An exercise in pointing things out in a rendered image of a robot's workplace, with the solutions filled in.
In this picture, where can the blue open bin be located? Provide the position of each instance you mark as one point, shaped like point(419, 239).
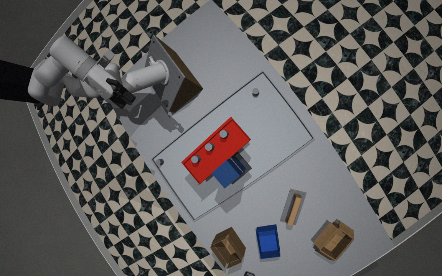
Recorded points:
point(268, 241)

